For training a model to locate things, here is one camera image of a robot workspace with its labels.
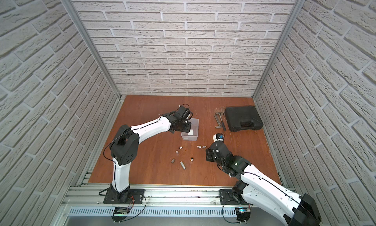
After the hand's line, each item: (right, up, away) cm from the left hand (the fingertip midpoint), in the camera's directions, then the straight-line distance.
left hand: (191, 126), depth 93 cm
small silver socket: (0, -19, -8) cm, 20 cm away
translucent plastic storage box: (+1, -6, +5) cm, 8 cm away
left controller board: (-35, -41, -23) cm, 58 cm away
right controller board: (+26, -41, -23) cm, 53 cm away
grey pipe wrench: (+20, +3, +12) cm, 23 cm away
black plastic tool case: (+37, +5, +7) cm, 38 cm away
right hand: (+10, -12, -13) cm, 20 cm away
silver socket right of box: (+5, -13, -2) cm, 14 cm away
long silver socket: (-5, -22, -10) cm, 24 cm away
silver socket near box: (-7, -13, -3) cm, 15 cm away
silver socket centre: (-9, -15, -5) cm, 18 cm away
